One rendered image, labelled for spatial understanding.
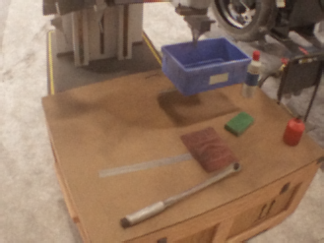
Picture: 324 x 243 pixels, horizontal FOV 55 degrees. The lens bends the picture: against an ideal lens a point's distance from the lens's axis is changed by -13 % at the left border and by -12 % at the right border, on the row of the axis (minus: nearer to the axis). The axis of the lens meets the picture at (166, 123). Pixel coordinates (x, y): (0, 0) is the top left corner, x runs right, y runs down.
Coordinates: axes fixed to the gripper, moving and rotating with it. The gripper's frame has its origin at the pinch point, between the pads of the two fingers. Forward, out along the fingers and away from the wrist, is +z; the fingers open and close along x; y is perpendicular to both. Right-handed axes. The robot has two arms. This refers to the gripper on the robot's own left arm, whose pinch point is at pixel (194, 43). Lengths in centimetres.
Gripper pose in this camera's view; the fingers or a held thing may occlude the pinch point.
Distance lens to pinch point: 139.2
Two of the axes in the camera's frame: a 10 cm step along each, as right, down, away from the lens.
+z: -0.6, 7.6, 6.5
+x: -4.4, -6.0, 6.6
